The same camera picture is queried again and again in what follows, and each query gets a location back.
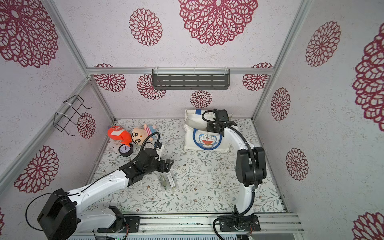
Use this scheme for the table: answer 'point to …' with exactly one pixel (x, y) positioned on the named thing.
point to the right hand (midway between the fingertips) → (210, 125)
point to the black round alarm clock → (125, 150)
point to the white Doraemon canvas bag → (197, 137)
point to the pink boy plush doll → (139, 135)
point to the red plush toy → (117, 133)
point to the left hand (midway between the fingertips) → (167, 161)
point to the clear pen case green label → (163, 181)
